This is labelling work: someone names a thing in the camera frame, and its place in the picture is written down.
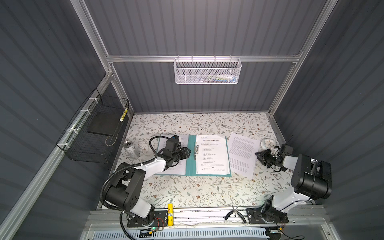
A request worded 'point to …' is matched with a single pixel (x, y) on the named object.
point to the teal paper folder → (191, 166)
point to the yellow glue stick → (170, 214)
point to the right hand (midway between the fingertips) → (259, 155)
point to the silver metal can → (131, 150)
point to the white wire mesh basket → (207, 71)
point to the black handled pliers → (234, 210)
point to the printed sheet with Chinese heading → (212, 155)
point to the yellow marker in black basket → (123, 114)
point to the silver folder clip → (196, 150)
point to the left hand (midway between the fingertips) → (189, 151)
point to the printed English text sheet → (180, 167)
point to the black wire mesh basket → (91, 135)
